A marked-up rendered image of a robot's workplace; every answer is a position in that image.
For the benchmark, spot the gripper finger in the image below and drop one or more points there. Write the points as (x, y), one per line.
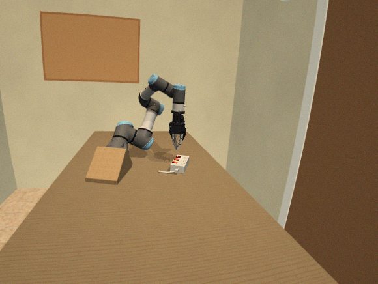
(173, 136)
(181, 138)

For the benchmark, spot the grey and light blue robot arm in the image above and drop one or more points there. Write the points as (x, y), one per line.
(142, 138)

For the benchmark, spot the cream power strip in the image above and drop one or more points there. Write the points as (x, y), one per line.
(179, 164)

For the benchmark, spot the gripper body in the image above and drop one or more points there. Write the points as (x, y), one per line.
(178, 126)

